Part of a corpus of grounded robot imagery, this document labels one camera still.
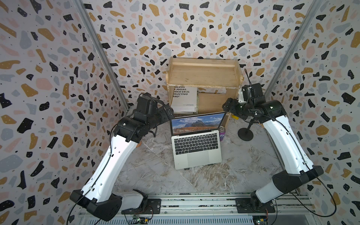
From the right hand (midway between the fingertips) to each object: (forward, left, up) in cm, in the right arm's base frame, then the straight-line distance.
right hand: (227, 107), depth 72 cm
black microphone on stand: (+9, -22, -36) cm, 43 cm away
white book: (+18, +23, -10) cm, 31 cm away
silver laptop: (-4, +15, -24) cm, 29 cm away
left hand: (-6, +29, +2) cm, 30 cm away
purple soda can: (+4, -2, -25) cm, 26 cm away
